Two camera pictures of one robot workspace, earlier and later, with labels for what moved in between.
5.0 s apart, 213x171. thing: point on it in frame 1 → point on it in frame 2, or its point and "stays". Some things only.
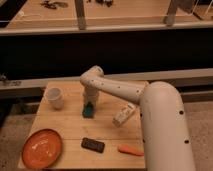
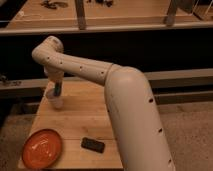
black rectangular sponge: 92,145 stays
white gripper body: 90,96 → 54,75
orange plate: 42,149 stays
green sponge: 87,111 → 57,89
